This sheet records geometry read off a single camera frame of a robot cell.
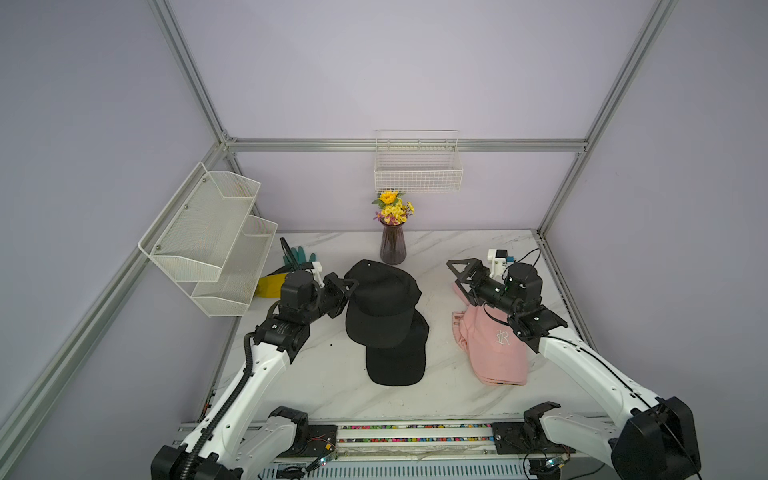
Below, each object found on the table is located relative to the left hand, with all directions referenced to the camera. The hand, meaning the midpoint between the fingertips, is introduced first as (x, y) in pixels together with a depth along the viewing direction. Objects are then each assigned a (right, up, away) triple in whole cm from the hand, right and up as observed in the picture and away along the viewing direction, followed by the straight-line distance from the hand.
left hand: (358, 284), depth 75 cm
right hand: (+24, +2, +2) cm, 24 cm away
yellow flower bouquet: (+9, +22, +17) cm, 29 cm away
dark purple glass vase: (+9, +10, +29) cm, 32 cm away
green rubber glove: (-27, +7, +36) cm, 45 cm away
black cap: (+6, -7, 0) cm, 9 cm away
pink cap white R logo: (+39, -20, +7) cm, 44 cm away
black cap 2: (+11, -27, +16) cm, 33 cm away
